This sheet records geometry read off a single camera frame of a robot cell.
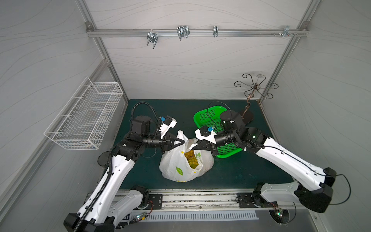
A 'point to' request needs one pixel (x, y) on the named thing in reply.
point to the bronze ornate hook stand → (247, 80)
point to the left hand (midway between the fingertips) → (182, 143)
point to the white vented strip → (202, 216)
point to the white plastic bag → (174, 164)
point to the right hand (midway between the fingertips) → (190, 145)
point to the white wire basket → (83, 120)
